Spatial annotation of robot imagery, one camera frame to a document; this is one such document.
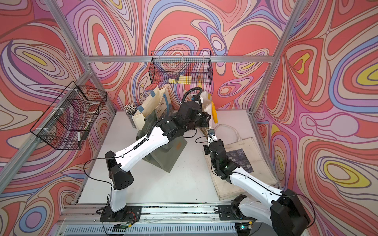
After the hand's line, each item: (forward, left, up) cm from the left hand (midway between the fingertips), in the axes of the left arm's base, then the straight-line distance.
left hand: (213, 116), depth 70 cm
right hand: (-2, 0, -17) cm, 17 cm away
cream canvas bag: (-3, -25, -33) cm, 41 cm away
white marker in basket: (-6, +67, -8) cm, 68 cm away
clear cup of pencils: (+21, +51, -16) cm, 58 cm away
